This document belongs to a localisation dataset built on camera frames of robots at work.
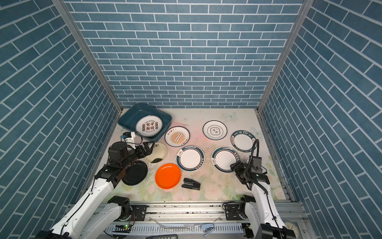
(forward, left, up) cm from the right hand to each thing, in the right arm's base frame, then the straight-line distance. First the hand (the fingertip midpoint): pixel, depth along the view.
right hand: (233, 166), depth 86 cm
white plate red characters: (+27, +59, -1) cm, 65 cm away
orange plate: (-7, +38, -4) cm, 39 cm away
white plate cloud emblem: (+29, +11, -4) cm, 31 cm away
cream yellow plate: (+8, +47, -2) cm, 47 cm away
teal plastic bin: (+32, +76, +1) cm, 83 cm away
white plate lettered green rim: (+21, -9, -5) cm, 24 cm away
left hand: (+3, +47, +15) cm, 49 cm away
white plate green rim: (+5, +26, -4) cm, 27 cm away
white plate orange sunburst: (+21, +37, -3) cm, 43 cm away
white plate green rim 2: (+8, +5, -4) cm, 10 cm away
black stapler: (-11, +25, -2) cm, 27 cm away
